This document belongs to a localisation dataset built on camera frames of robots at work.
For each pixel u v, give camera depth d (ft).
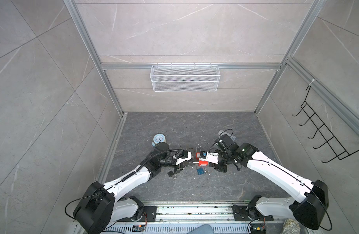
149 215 2.41
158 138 3.23
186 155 2.04
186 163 2.21
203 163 2.31
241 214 2.37
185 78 3.30
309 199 1.27
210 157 2.16
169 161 2.17
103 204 1.32
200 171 2.88
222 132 3.54
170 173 2.82
